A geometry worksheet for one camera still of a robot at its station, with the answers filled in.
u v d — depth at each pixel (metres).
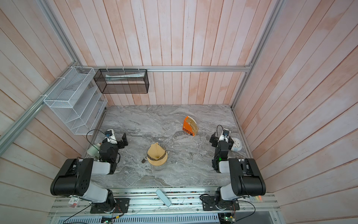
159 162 0.77
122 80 1.06
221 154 0.69
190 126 0.97
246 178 0.45
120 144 0.83
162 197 0.74
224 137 0.76
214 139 0.82
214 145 0.84
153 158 0.73
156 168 0.86
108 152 0.69
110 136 0.77
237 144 0.95
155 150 0.79
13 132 0.54
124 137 0.88
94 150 0.86
